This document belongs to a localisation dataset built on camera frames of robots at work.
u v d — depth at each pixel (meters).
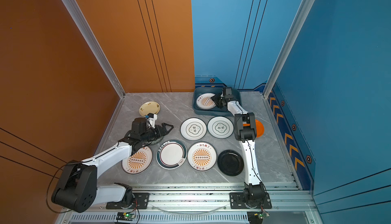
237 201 0.72
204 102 1.13
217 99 1.05
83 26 0.82
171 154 0.92
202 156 0.87
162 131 0.77
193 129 0.99
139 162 0.85
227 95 0.94
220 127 1.00
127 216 0.71
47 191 0.45
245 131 0.68
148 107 1.12
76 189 0.42
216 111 1.04
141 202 0.74
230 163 0.83
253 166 0.66
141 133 0.70
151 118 0.80
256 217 0.70
